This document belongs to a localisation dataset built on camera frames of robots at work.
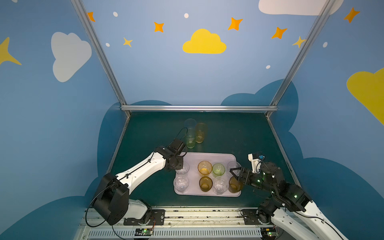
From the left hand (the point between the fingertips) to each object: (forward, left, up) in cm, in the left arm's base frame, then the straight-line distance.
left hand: (180, 165), depth 84 cm
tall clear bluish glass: (+28, -5, +4) cm, 28 cm away
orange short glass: (+1, -14, -6) cm, 16 cm away
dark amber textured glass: (-8, -15, -7) cm, 18 cm away
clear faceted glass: (+1, -2, -7) cm, 8 cm away
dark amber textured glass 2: (-9, -32, -7) cm, 34 cm away
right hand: (-7, -28, +11) cm, 31 cm away
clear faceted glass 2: (+5, -32, -8) cm, 34 cm away
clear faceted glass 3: (-8, -1, -6) cm, 10 cm away
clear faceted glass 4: (-9, -23, -7) cm, 26 cm away
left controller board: (-31, +16, -8) cm, 36 cm away
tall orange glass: (+23, -12, +2) cm, 27 cm away
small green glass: (+1, -23, -7) cm, 24 cm away
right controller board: (-31, -44, -9) cm, 55 cm away
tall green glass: (+20, -5, -4) cm, 21 cm away
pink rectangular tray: (+8, -8, -7) cm, 13 cm away
